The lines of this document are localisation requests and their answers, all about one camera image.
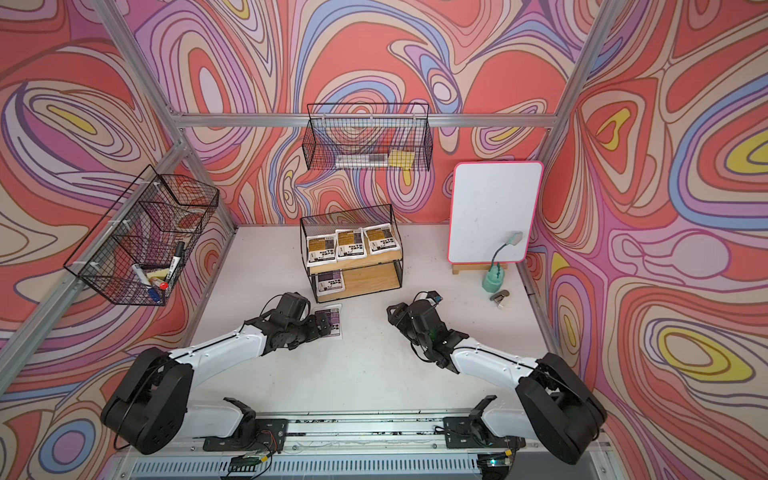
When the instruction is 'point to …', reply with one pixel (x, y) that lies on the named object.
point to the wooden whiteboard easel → (457, 267)
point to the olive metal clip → (499, 297)
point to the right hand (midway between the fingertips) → (394, 322)
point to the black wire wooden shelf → (362, 275)
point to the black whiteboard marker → (176, 261)
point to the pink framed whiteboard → (489, 201)
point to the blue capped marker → (154, 294)
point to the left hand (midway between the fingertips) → (325, 331)
